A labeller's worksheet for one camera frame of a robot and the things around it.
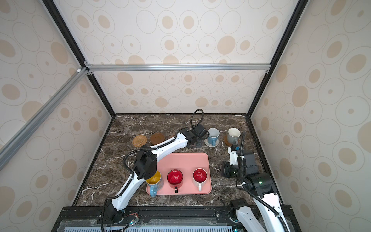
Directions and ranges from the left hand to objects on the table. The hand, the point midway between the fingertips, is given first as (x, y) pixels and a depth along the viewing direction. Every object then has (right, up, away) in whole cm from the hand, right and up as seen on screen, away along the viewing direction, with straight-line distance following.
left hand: (201, 142), depth 93 cm
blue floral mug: (+8, +4, +1) cm, 9 cm away
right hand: (+9, -9, -21) cm, 25 cm away
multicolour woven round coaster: (+6, -3, +6) cm, 9 cm away
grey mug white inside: (+22, +5, +4) cm, 23 cm away
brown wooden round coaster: (+18, 0, +8) cm, 20 cm away
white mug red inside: (-2, -20, -8) cm, 21 cm away
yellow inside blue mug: (-26, -20, -20) cm, 38 cm away
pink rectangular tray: (-10, -13, -1) cm, 16 cm away
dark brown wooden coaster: (-32, +2, +10) cm, 33 cm away
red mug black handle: (-17, -21, -8) cm, 28 cm away
